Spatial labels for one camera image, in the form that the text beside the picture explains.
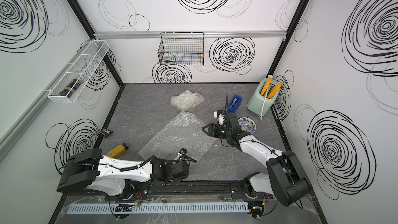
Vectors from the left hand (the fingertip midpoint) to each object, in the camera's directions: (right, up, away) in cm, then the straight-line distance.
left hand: (183, 172), depth 80 cm
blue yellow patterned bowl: (+38, +22, +16) cm, 47 cm away
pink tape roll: (+32, +37, +23) cm, 54 cm away
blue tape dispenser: (+32, +35, +22) cm, 52 cm away
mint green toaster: (+43, +36, +14) cm, 57 cm away
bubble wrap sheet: (0, +19, +14) cm, 24 cm away
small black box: (-48, +18, +12) cm, 52 cm away
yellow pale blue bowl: (-1, +37, +25) cm, 45 cm away
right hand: (+12, +21, +4) cm, 25 cm away
